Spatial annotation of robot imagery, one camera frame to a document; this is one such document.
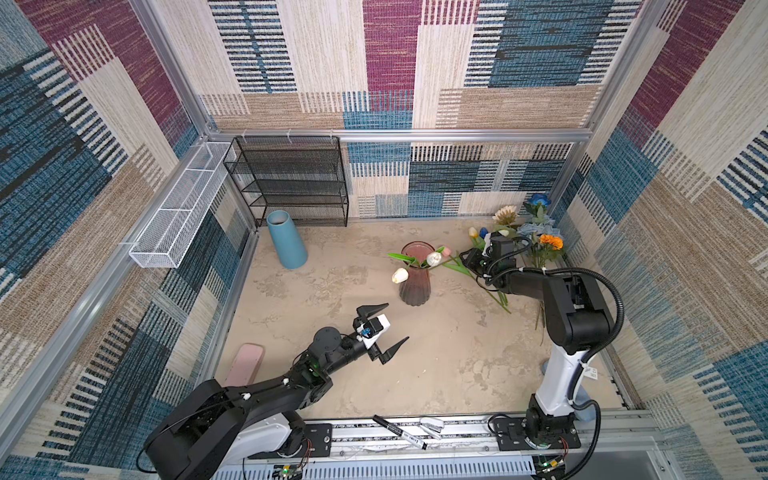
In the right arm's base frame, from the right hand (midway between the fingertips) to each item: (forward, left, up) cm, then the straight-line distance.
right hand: (462, 258), depth 102 cm
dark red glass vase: (-7, +16, -8) cm, 19 cm away
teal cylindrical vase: (+2, +56, +8) cm, 57 cm away
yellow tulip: (+13, -8, -4) cm, 16 cm away
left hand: (-27, +24, +12) cm, 38 cm away
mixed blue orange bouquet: (+5, -27, +4) cm, 27 cm away
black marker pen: (-49, +23, -5) cm, 55 cm away
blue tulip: (+15, -12, -5) cm, 20 cm away
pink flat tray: (-32, +65, -3) cm, 73 cm away
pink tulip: (+5, +4, -4) cm, 8 cm away
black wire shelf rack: (+28, +54, +14) cm, 63 cm away
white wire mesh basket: (-15, +77, +29) cm, 83 cm away
